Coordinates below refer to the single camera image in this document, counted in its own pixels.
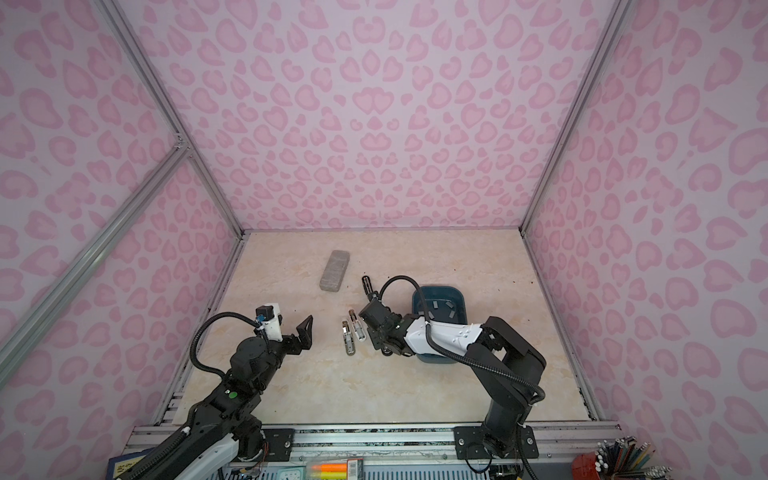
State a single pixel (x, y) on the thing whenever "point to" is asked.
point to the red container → (584, 467)
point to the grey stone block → (334, 271)
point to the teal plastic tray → (444, 304)
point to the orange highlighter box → (353, 469)
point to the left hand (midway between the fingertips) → (297, 313)
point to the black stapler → (370, 291)
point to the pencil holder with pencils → (623, 459)
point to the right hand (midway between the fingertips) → (381, 327)
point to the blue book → (118, 465)
